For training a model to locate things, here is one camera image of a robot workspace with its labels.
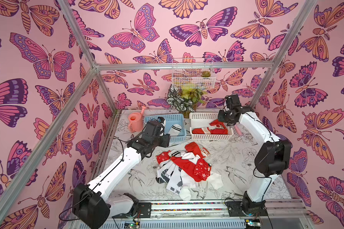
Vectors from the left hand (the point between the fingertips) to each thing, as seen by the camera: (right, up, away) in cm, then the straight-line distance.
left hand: (167, 135), depth 80 cm
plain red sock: (+21, +1, +22) cm, 30 cm away
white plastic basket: (+28, +4, +27) cm, 39 cm away
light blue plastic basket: (+1, +9, +30) cm, 31 cm away
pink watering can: (-23, +8, +19) cm, 31 cm away
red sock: (+37, 0, +25) cm, 45 cm away
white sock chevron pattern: (+1, -22, +3) cm, 23 cm away
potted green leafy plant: (+11, +21, +14) cm, 28 cm away
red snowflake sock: (-4, -15, +11) cm, 19 cm away
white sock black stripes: (+5, +1, +26) cm, 27 cm away
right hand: (+35, +11, +12) cm, 38 cm away
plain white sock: (+28, -27, +4) cm, 39 cm away
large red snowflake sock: (+20, -21, +4) cm, 29 cm away
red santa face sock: (+36, +4, +27) cm, 45 cm away
